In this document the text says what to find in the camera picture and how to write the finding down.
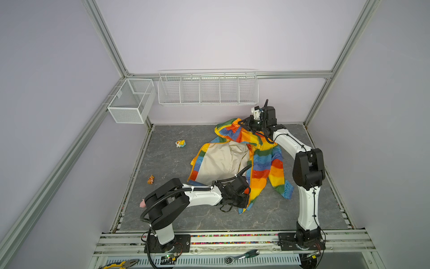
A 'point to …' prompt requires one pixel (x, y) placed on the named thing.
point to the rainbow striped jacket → (238, 153)
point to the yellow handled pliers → (120, 265)
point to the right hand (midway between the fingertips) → (237, 122)
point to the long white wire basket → (208, 87)
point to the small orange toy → (151, 179)
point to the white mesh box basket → (132, 101)
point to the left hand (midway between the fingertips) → (247, 206)
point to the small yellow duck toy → (180, 143)
